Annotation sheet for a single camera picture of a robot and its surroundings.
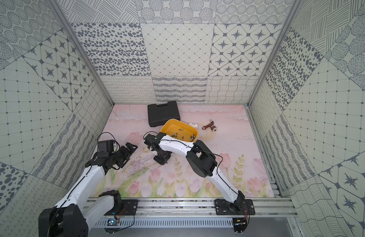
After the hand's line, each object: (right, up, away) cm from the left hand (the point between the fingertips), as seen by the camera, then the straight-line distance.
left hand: (132, 149), depth 85 cm
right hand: (+20, -8, +5) cm, 22 cm away
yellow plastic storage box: (+20, +12, +19) cm, 30 cm away
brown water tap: (+49, +13, +20) cm, 55 cm away
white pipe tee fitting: (+36, +13, +20) cm, 43 cm away
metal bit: (+28, +10, +19) cm, 35 cm away
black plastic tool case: (+9, +20, +28) cm, 36 cm away
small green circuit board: (-5, -33, -13) cm, 36 cm away
